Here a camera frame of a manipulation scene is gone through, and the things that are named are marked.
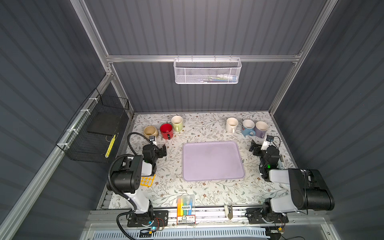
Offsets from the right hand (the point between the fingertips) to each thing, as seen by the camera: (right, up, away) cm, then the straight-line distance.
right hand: (263, 142), depth 90 cm
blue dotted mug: (-6, +9, +9) cm, 14 cm away
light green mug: (-55, +13, +18) cm, 59 cm away
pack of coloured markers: (-46, -34, -15) cm, 59 cm away
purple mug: (+6, +9, +17) cm, 20 cm away
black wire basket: (-94, +5, -17) cm, 96 cm away
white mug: (-15, +12, +17) cm, 26 cm away
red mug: (-62, +7, +15) cm, 64 cm away
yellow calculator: (-69, -22, -6) cm, 72 cm away
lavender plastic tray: (-30, -12, +4) cm, 33 cm away
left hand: (-67, -3, +7) cm, 68 cm away
